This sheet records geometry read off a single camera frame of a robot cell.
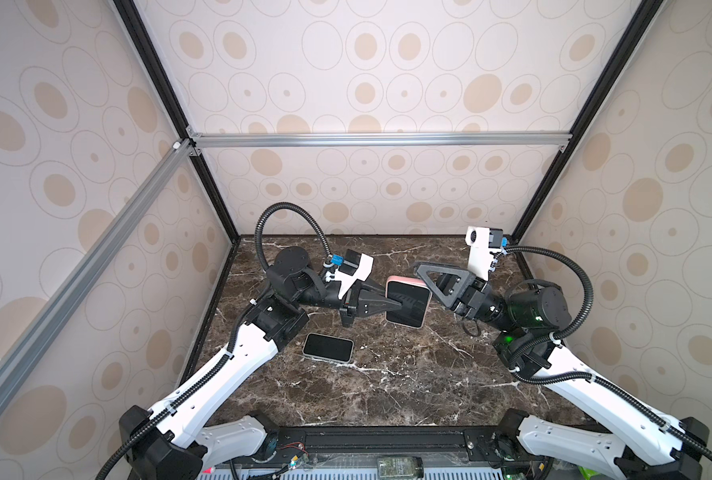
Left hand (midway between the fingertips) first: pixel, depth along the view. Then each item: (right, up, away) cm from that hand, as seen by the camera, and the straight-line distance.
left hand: (400, 307), depth 51 cm
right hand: (+2, +4, -7) cm, 8 cm away
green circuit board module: (+2, -39, +16) cm, 42 cm away
